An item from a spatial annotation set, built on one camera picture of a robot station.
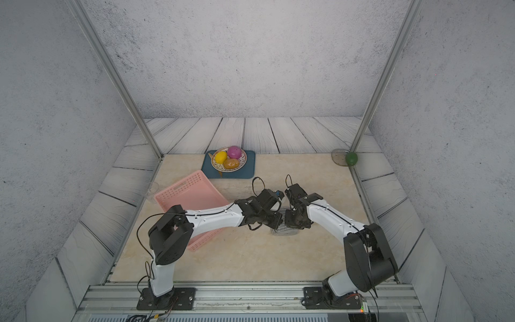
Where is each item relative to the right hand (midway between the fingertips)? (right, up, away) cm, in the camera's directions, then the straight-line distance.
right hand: (292, 223), depth 87 cm
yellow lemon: (-37, +30, +27) cm, 55 cm away
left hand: (-3, 0, -2) cm, 4 cm away
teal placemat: (-21, +22, +26) cm, 40 cm away
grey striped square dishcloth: (-5, -3, +2) cm, 6 cm away
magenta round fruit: (-29, +33, +28) cm, 52 cm away
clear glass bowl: (+32, +31, +34) cm, 56 cm away
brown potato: (-30, +27, +24) cm, 47 cm away
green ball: (+38, +29, +29) cm, 56 cm away
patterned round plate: (-37, +24, +28) cm, 52 cm away
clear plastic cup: (-67, +14, +14) cm, 70 cm away
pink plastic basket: (-48, +11, +15) cm, 52 cm away
